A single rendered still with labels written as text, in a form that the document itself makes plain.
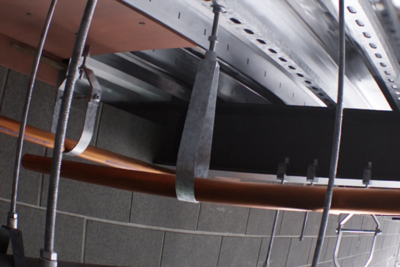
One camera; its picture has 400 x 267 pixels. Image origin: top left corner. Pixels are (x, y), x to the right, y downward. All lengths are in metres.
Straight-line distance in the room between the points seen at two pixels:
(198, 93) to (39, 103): 0.66
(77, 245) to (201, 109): 0.84
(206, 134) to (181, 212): 1.08
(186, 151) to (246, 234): 1.65
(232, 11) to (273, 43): 0.15
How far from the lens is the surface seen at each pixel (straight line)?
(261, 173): 1.54
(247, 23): 0.90
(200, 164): 0.84
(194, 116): 0.76
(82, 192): 1.49
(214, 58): 0.81
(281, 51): 1.02
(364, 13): 0.77
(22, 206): 1.34
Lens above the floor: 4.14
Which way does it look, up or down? 9 degrees up
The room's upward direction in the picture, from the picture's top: 9 degrees clockwise
